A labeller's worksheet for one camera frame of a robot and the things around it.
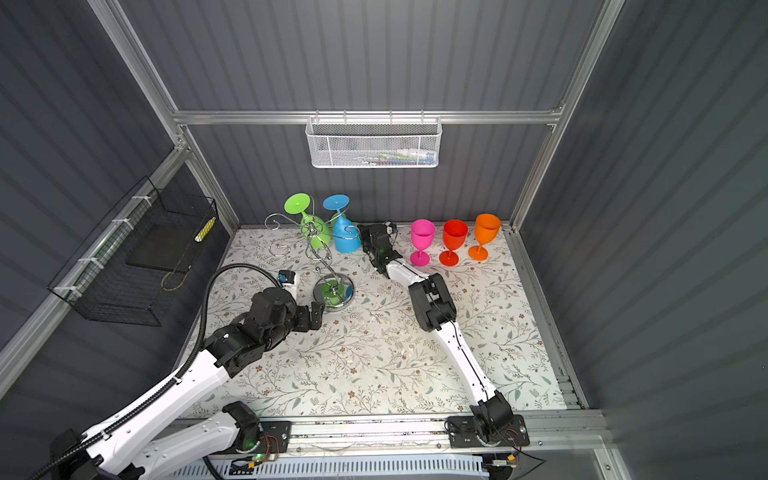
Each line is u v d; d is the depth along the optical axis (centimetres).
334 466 71
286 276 67
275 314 57
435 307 74
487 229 99
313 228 77
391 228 105
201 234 81
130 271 72
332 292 100
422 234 97
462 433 73
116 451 39
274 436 72
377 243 91
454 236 97
